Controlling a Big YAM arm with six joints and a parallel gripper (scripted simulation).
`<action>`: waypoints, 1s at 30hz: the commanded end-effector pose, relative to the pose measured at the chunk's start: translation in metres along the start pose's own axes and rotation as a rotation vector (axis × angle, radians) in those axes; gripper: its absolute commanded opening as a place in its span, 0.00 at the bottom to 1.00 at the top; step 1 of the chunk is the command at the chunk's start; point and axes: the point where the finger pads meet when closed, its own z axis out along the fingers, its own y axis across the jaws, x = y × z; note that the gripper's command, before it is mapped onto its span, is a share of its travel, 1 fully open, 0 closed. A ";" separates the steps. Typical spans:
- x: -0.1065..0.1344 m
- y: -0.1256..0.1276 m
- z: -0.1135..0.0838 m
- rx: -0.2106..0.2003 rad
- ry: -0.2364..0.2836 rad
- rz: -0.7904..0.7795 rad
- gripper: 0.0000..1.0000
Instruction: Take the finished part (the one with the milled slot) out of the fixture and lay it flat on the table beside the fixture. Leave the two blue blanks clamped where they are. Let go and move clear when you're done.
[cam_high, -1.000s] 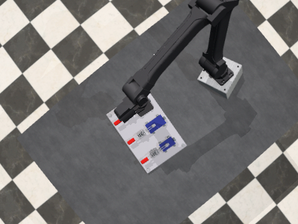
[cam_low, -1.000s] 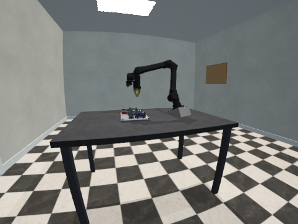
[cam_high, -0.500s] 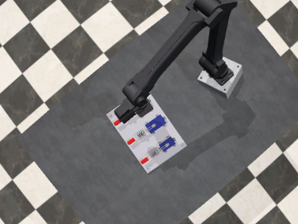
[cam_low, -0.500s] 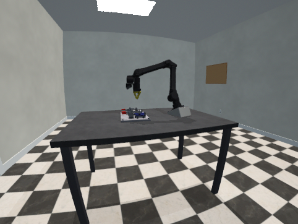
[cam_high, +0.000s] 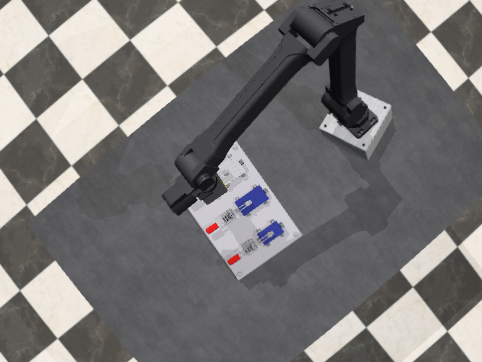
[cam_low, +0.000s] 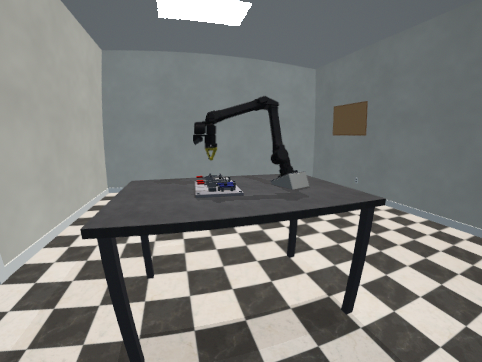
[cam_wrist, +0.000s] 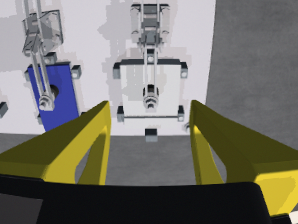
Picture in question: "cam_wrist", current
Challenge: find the white rectangular block with slot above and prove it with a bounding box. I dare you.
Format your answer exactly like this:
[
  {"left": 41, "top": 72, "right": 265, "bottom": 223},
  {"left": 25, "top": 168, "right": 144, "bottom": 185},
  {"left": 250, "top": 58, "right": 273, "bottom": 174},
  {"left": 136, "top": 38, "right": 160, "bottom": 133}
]
[{"left": 120, "top": 59, "right": 181, "bottom": 129}]

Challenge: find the blue rectangular block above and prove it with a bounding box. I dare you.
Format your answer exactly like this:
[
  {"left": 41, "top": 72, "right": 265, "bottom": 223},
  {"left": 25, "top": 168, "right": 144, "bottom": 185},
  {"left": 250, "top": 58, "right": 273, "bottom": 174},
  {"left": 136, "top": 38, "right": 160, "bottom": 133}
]
[{"left": 27, "top": 61, "right": 81, "bottom": 132}]

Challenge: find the light grey fixture plate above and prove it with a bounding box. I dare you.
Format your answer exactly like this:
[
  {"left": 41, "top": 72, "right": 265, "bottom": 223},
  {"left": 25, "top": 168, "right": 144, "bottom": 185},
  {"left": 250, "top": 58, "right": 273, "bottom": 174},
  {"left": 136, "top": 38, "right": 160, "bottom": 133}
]
[{"left": 0, "top": 0, "right": 216, "bottom": 135}]

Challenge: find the grey toggle clamp with red handle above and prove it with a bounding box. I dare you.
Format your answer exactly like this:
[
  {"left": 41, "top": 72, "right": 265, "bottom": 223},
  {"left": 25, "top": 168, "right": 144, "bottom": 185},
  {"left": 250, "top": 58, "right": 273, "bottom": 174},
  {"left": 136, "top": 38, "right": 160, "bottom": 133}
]
[{"left": 22, "top": 0, "right": 64, "bottom": 111}]

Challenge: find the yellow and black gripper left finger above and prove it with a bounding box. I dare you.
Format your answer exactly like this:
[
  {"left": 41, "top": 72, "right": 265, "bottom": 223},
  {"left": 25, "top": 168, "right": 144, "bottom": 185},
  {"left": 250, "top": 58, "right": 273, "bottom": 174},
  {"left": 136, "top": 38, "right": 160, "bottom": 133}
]
[{"left": 0, "top": 100, "right": 111, "bottom": 185}]

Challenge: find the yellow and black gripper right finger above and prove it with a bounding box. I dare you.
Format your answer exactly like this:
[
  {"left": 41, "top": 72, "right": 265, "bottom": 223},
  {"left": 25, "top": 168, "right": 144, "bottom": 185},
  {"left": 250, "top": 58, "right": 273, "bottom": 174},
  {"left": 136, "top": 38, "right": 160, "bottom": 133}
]
[{"left": 189, "top": 100, "right": 298, "bottom": 217}]

